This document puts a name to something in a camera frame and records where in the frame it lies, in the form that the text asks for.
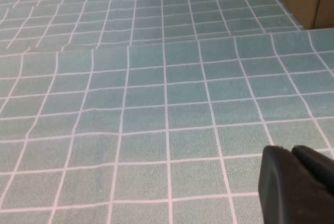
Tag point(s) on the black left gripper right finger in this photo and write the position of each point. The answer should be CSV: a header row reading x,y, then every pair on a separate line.
x,y
317,164

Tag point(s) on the cyan grid tablecloth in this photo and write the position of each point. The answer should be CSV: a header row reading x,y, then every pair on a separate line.
x,y
153,111

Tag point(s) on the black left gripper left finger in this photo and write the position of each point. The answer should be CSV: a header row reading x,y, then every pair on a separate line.
x,y
288,193

